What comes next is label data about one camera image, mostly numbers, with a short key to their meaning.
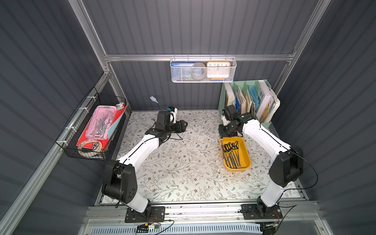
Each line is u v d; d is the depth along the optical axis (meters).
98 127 0.71
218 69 0.89
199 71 0.91
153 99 0.97
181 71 0.84
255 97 0.96
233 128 0.72
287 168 0.46
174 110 0.78
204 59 0.89
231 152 0.96
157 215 0.74
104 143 0.68
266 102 0.96
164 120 0.66
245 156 0.92
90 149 0.67
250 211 0.73
